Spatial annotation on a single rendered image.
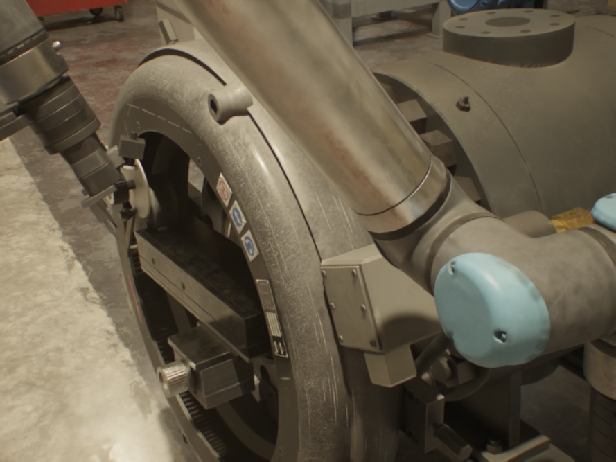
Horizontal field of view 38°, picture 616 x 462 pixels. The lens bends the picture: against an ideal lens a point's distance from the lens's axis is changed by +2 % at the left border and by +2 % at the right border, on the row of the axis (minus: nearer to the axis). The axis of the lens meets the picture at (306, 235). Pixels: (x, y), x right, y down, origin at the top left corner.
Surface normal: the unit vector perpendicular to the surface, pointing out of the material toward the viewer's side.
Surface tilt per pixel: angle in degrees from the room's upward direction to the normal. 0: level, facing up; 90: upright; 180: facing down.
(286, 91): 108
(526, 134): 42
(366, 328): 90
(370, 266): 67
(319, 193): 48
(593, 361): 90
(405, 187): 92
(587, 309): 79
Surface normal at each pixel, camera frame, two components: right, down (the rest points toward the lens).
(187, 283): -0.85, 0.27
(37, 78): 0.40, 0.18
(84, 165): 0.04, 0.00
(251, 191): -0.59, 0.00
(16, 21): 0.70, -0.10
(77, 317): -0.07, -0.91
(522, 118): 0.27, -0.51
